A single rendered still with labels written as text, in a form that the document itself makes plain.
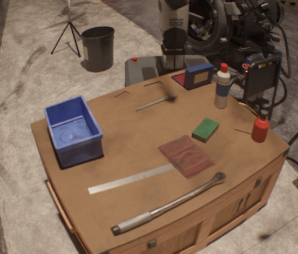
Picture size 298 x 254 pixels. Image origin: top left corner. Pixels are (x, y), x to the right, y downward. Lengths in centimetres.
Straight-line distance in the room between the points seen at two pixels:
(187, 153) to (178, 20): 98
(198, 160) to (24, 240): 102
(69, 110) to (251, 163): 82
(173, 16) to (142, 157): 99
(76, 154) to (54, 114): 28
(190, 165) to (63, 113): 60
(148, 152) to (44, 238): 77
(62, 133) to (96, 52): 139
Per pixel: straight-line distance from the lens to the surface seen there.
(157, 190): 114
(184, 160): 123
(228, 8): 224
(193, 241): 141
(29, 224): 172
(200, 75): 163
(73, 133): 140
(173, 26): 199
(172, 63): 214
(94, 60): 274
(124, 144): 131
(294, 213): 180
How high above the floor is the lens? 135
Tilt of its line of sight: 40 degrees down
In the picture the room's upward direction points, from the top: straight up
